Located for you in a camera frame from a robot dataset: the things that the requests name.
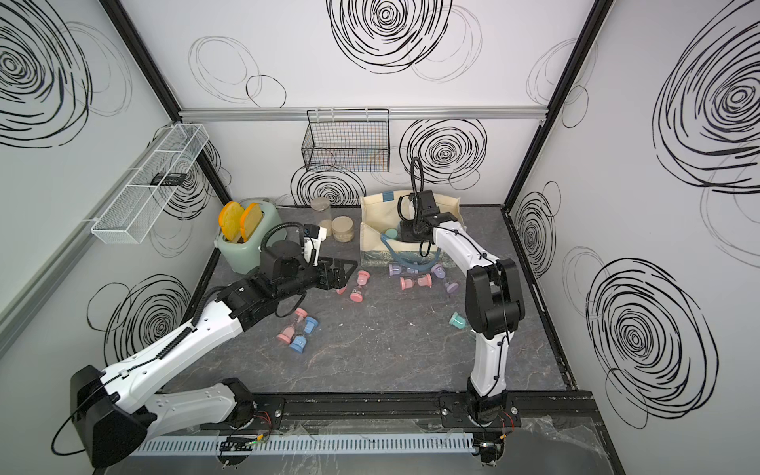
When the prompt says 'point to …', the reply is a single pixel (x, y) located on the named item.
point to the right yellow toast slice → (249, 220)
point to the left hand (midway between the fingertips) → (345, 262)
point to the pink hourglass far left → (340, 291)
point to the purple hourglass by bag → (394, 269)
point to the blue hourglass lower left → (299, 343)
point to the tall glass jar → (320, 210)
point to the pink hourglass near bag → (408, 283)
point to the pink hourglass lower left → (288, 332)
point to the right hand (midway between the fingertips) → (413, 228)
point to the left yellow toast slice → (230, 220)
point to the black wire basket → (347, 141)
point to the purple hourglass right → (438, 271)
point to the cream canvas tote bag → (380, 237)
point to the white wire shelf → (136, 205)
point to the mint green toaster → (244, 257)
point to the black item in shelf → (171, 179)
